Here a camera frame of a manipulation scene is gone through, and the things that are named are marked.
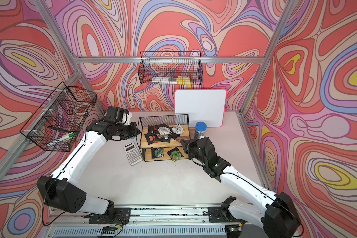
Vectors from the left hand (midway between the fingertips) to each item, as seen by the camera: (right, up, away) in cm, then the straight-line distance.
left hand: (141, 131), depth 79 cm
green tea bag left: (+7, -15, +16) cm, 23 cm away
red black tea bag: (+20, -4, +1) cm, 21 cm away
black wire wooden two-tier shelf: (+10, -3, +3) cm, 11 cm away
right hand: (+20, -6, -3) cm, 21 cm away
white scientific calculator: (-11, -15, +17) cm, 25 cm away
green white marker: (-36, -4, -9) cm, 37 cm away
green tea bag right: (+18, -15, +15) cm, 28 cm away
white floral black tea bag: (+20, +1, +8) cm, 21 cm away
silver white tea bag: (+12, 0, +7) cm, 13 cm away
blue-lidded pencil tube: (+33, +2, +8) cm, 34 cm away
